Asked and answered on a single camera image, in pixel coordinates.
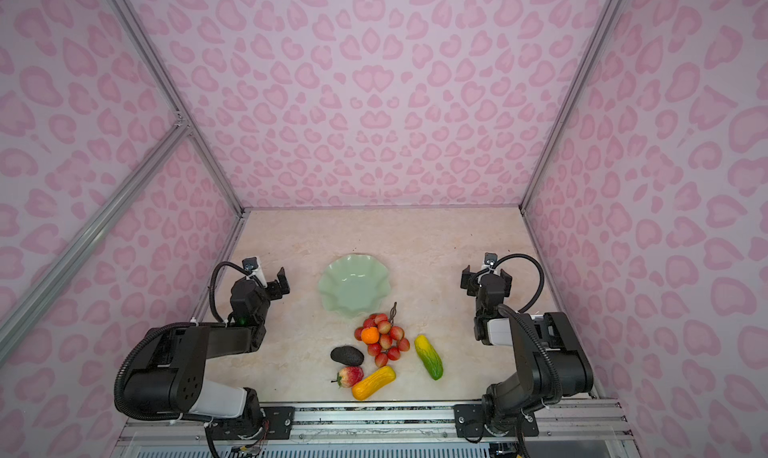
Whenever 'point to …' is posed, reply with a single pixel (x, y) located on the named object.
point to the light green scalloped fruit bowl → (354, 284)
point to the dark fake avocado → (347, 355)
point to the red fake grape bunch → (384, 340)
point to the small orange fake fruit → (370, 335)
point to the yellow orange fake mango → (375, 383)
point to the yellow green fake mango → (428, 357)
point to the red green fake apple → (349, 376)
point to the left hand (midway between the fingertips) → (268, 267)
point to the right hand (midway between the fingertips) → (487, 265)
